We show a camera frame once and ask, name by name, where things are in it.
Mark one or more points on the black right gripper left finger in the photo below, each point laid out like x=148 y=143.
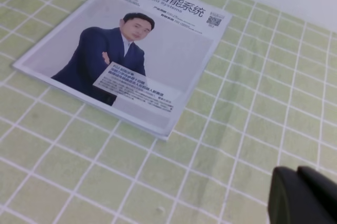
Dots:
x=291 y=200

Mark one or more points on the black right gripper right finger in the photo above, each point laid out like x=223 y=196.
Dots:
x=323 y=188

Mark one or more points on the white glossy magazine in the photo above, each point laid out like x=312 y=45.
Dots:
x=138 y=60

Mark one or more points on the green checkered tablecloth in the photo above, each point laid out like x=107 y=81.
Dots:
x=266 y=98

